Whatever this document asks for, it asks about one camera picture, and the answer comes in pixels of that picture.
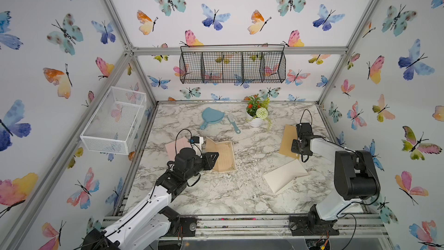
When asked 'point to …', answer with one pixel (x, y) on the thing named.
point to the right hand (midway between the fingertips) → (301, 146)
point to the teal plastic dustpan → (210, 115)
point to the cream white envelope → (280, 177)
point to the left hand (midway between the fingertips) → (219, 153)
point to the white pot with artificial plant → (256, 110)
